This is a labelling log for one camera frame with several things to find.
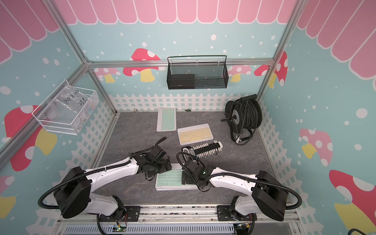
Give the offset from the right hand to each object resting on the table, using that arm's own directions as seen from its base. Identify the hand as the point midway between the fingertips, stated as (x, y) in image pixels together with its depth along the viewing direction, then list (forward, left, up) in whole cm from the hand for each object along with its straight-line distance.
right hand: (188, 179), depth 82 cm
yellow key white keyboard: (+34, -4, -2) cm, 34 cm away
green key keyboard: (0, +10, -1) cm, 10 cm away
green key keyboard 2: (+48, +18, -3) cm, 52 cm away
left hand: (+4, +14, +1) cm, 14 cm away
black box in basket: (+51, +4, +30) cm, 59 cm away
